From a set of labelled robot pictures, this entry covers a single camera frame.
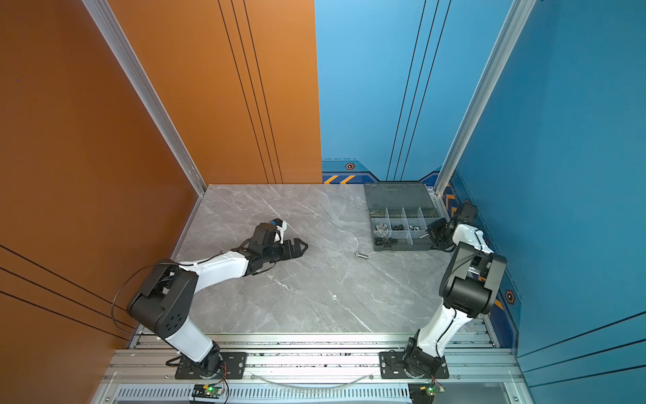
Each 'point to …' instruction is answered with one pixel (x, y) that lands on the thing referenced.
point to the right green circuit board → (424, 392)
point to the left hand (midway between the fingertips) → (300, 245)
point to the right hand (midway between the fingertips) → (427, 229)
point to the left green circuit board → (203, 390)
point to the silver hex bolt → (361, 255)
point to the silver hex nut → (416, 229)
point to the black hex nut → (399, 227)
